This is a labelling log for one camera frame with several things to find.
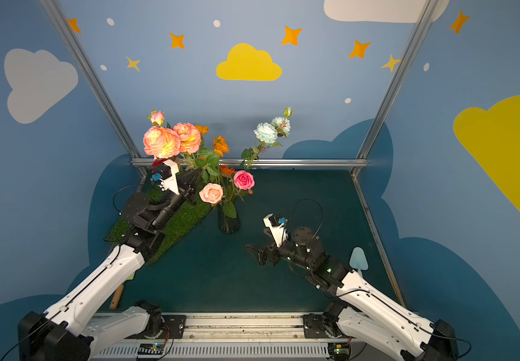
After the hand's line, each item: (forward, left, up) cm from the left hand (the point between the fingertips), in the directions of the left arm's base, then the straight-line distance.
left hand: (197, 165), depth 65 cm
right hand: (-13, -19, -18) cm, 29 cm away
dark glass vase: (+2, -4, -38) cm, 38 cm away
